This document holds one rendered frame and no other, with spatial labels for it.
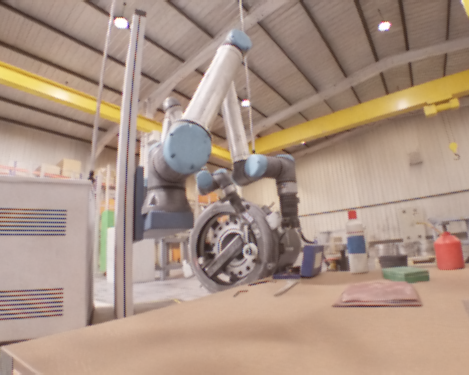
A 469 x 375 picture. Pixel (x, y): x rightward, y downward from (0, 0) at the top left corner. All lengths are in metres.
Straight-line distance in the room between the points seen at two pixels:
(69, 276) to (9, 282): 0.17
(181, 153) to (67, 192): 0.41
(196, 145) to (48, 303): 0.66
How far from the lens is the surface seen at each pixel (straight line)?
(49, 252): 0.96
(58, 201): 0.97
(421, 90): 13.40
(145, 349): 0.38
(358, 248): 1.00
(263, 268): 1.78
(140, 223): 1.06
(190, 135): 0.83
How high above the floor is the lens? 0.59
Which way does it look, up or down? 13 degrees up
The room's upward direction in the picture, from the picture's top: 4 degrees counter-clockwise
